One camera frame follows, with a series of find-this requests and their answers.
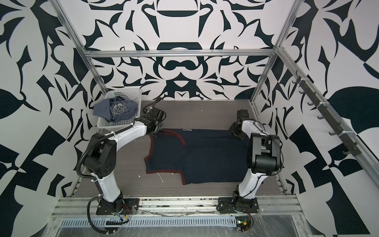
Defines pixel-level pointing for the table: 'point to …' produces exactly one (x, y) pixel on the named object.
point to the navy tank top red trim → (196, 156)
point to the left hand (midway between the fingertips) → (157, 123)
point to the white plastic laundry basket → (135, 95)
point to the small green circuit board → (241, 223)
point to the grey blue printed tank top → (116, 109)
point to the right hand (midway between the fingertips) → (233, 129)
